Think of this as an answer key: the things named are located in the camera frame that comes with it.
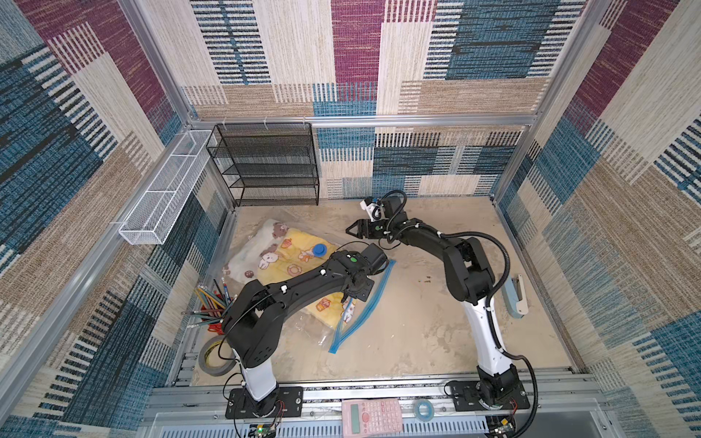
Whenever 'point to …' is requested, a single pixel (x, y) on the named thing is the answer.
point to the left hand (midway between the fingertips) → (358, 288)
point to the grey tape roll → (207, 369)
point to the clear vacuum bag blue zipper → (328, 336)
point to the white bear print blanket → (264, 239)
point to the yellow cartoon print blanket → (298, 251)
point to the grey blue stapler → (514, 297)
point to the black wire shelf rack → (267, 164)
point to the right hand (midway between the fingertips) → (359, 231)
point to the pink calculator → (362, 418)
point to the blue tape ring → (431, 410)
